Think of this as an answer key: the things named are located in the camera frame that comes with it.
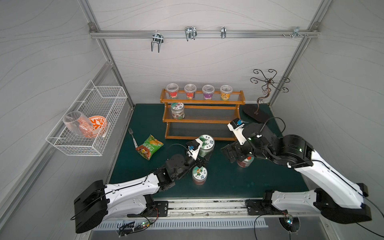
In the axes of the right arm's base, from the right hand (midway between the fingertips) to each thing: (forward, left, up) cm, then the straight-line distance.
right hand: (229, 143), depth 61 cm
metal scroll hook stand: (+46, -27, -29) cm, 61 cm away
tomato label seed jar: (+4, -14, -27) cm, 30 cm away
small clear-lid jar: (+33, +19, +2) cm, 38 cm away
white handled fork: (+25, +62, -31) cm, 74 cm away
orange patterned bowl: (+7, +59, +2) cm, 59 cm away
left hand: (+3, +9, -8) cm, 13 cm away
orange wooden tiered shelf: (+29, +21, -17) cm, 39 cm away
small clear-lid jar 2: (+32, +9, +2) cm, 33 cm away
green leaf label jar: (+1, +9, -4) cm, 10 cm away
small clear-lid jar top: (+32, +29, +2) cm, 43 cm away
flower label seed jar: (+26, +26, -9) cm, 38 cm away
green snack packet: (+13, +44, -28) cm, 54 cm away
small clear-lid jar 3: (+32, -1, +1) cm, 32 cm away
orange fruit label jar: (-5, +12, -24) cm, 27 cm away
